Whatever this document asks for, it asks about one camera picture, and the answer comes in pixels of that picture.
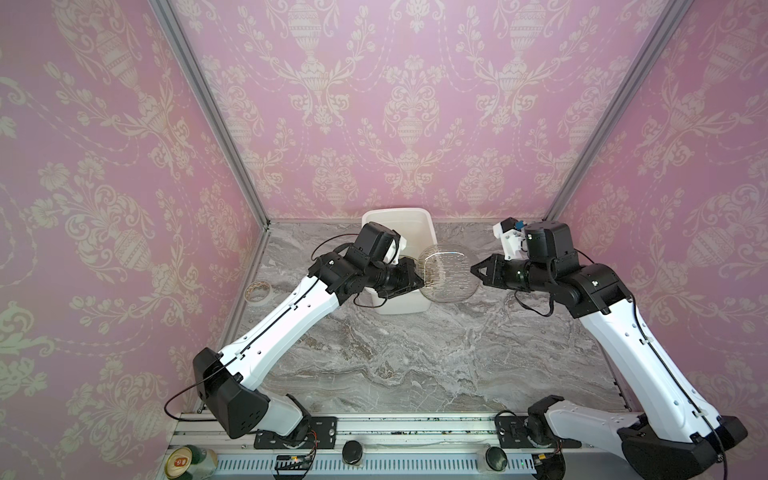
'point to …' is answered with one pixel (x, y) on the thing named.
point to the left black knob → (352, 451)
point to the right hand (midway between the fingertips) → (472, 268)
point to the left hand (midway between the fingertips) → (428, 286)
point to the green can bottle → (191, 462)
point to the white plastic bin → (415, 226)
